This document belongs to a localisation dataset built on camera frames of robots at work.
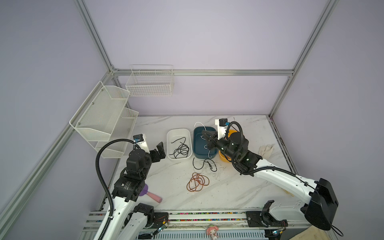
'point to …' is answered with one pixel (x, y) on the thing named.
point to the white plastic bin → (179, 143)
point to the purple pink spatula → (144, 191)
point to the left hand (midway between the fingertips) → (153, 146)
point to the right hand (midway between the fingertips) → (201, 131)
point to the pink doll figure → (212, 231)
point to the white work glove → (265, 151)
